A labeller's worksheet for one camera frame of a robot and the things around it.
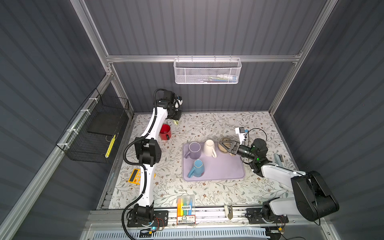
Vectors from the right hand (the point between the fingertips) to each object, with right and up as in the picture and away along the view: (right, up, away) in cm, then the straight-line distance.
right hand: (222, 145), depth 78 cm
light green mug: (-27, +13, +16) cm, 34 cm away
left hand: (-26, +18, +20) cm, 37 cm away
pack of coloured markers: (-19, -33, -3) cm, 38 cm away
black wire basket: (-66, +5, -6) cm, 67 cm away
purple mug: (-15, -5, +11) cm, 19 cm away
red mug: (-35, +6, +24) cm, 43 cm away
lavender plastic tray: (+4, -16, +14) cm, 21 cm away
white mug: (-6, -5, +13) cm, 15 cm away
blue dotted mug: (-13, -14, +4) cm, 19 cm away
